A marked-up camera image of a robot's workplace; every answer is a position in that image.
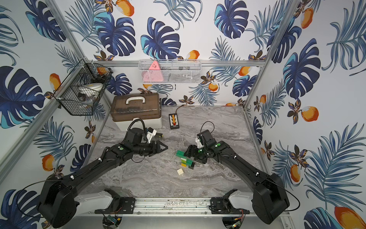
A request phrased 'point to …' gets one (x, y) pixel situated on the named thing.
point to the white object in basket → (92, 88)
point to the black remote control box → (174, 121)
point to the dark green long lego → (180, 153)
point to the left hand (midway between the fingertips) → (165, 146)
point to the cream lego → (180, 171)
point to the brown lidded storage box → (145, 108)
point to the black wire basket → (80, 92)
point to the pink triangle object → (154, 74)
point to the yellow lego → (183, 165)
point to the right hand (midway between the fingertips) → (189, 155)
